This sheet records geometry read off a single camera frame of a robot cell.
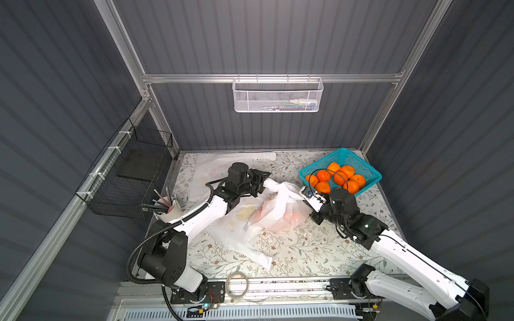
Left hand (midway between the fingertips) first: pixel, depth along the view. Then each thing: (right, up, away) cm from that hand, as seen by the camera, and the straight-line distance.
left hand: (276, 177), depth 79 cm
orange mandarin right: (+45, -2, +23) cm, 50 cm away
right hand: (+13, -8, -4) cm, 15 cm away
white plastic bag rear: (-36, +4, +34) cm, 50 cm away
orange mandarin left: (+26, 0, +23) cm, 35 cm away
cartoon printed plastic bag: (+3, -13, -2) cm, 13 cm away
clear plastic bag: (-19, -24, +10) cm, 32 cm away
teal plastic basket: (+38, +3, +26) cm, 46 cm away
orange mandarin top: (+33, +4, +26) cm, 42 cm away
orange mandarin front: (+39, -5, +17) cm, 42 cm away
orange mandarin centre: (+35, -1, +23) cm, 42 cm away
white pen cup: (-47, -14, +6) cm, 50 cm away
